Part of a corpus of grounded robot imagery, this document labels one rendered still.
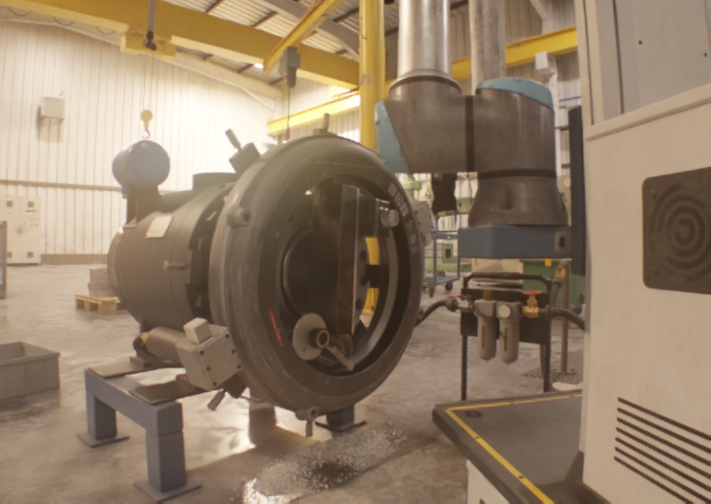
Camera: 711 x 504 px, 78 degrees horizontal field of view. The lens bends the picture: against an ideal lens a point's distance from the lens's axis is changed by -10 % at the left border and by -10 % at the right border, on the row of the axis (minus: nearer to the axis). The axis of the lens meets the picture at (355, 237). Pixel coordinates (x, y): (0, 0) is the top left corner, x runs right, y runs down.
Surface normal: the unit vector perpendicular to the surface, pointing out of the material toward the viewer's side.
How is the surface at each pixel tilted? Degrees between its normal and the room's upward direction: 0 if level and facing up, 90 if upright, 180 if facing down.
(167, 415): 90
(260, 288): 90
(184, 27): 90
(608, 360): 90
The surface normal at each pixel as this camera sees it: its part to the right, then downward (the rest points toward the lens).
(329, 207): -0.65, -0.07
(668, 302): -0.99, 0.00
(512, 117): -0.27, -0.05
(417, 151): -0.19, 0.59
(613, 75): 0.17, -0.01
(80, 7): 0.68, -0.01
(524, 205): -0.21, -0.36
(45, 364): 0.87, 0.00
